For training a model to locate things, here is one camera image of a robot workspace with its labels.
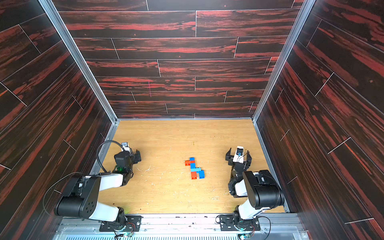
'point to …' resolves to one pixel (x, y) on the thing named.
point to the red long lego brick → (188, 162)
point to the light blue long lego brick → (196, 169)
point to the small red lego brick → (194, 175)
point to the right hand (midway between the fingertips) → (243, 151)
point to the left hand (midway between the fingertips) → (130, 151)
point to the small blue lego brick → (192, 159)
